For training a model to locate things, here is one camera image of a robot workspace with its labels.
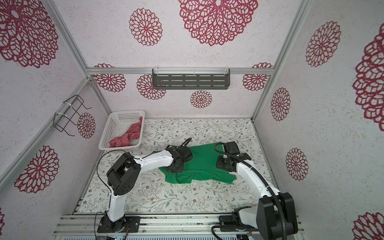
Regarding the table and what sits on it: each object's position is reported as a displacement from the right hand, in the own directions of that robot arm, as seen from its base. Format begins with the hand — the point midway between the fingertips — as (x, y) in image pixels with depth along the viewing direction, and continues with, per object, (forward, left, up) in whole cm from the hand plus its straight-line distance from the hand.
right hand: (220, 162), depth 86 cm
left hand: (-2, +27, -9) cm, 28 cm away
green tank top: (0, +11, -9) cm, 14 cm away
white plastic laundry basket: (+28, +69, -7) cm, 75 cm away
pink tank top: (+14, +61, +1) cm, 63 cm away
